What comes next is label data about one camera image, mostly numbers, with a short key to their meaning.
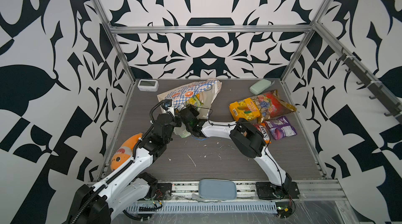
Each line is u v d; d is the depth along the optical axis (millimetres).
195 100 984
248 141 560
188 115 731
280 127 918
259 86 1158
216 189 726
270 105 991
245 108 986
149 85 1111
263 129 933
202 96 1019
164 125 566
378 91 545
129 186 575
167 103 648
